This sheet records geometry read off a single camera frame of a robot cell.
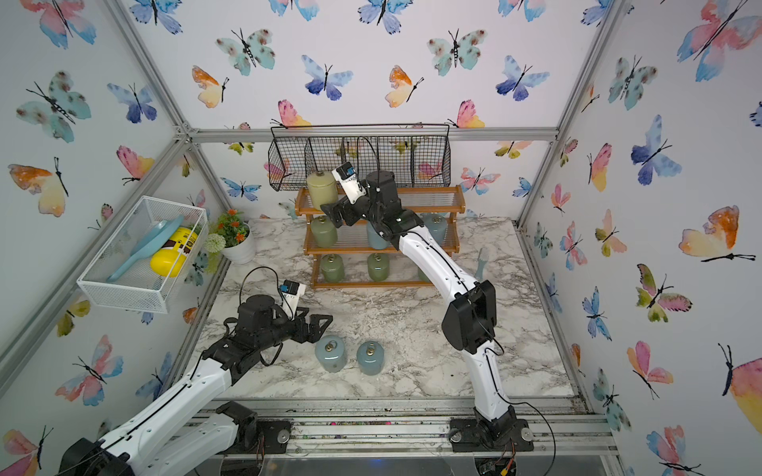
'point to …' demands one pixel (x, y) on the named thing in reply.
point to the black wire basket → (417, 153)
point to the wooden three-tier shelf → (351, 256)
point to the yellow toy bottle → (169, 260)
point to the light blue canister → (331, 352)
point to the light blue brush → (482, 259)
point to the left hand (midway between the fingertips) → (323, 312)
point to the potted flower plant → (234, 238)
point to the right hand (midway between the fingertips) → (337, 191)
